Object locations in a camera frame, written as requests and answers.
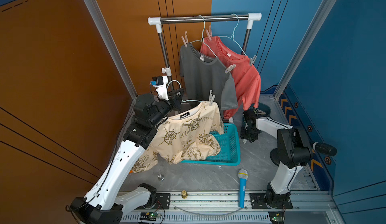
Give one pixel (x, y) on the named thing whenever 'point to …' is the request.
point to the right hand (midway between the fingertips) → (244, 137)
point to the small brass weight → (184, 194)
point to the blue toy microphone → (243, 176)
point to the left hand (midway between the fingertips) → (184, 88)
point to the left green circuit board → (149, 216)
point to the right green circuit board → (277, 217)
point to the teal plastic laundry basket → (229, 153)
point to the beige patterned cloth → (190, 135)
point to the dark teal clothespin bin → (263, 110)
